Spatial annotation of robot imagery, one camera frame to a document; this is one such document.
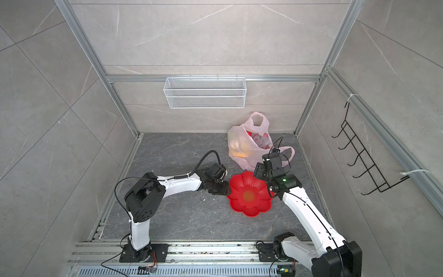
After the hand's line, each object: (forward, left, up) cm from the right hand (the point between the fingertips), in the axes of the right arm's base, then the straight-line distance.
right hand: (262, 167), depth 81 cm
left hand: (-4, +16, -15) cm, 22 cm away
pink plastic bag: (+21, +4, -6) cm, 22 cm away
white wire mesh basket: (+45, +29, +13) cm, 55 cm away
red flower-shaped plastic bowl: (-6, +5, -18) cm, 20 cm away
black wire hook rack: (-12, -38, +13) cm, 41 cm away
